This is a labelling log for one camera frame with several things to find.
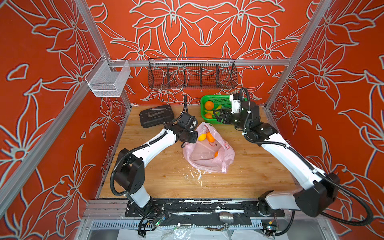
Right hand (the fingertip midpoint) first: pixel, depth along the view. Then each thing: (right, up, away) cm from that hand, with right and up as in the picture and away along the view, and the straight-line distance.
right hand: (217, 110), depth 73 cm
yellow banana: (+9, +5, +40) cm, 42 cm away
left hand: (-10, -14, +11) cm, 21 cm away
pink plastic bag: (0, -26, +20) cm, 33 cm away
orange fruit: (+1, +6, +40) cm, 41 cm away
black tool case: (-38, -2, +31) cm, 49 cm away
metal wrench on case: (-38, -1, +33) cm, 50 cm away
